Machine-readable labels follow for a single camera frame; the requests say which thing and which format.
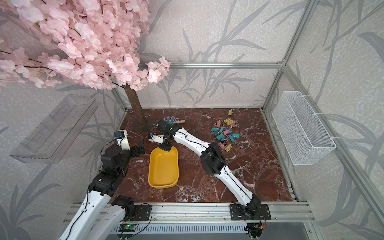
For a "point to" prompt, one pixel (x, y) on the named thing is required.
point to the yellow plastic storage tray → (163, 171)
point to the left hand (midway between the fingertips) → (135, 138)
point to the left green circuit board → (127, 228)
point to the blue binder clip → (229, 131)
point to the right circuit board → (254, 230)
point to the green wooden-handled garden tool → (181, 121)
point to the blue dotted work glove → (171, 119)
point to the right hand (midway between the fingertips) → (163, 145)
